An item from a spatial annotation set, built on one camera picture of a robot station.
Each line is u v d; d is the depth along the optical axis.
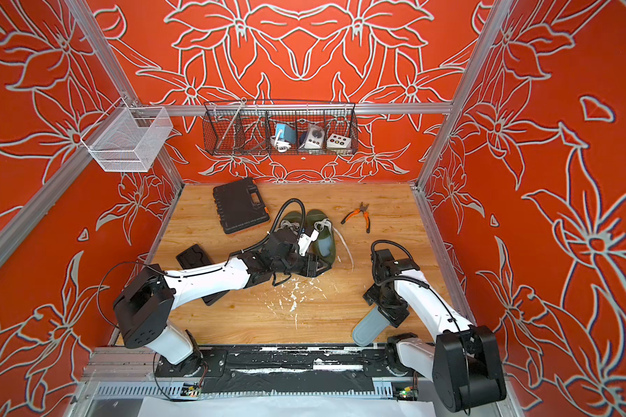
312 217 1.04
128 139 0.92
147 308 0.44
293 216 1.04
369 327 0.80
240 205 1.07
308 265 0.69
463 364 0.39
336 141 0.94
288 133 0.85
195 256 0.95
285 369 0.73
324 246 0.95
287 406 0.67
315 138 0.91
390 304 0.68
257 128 1.01
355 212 1.09
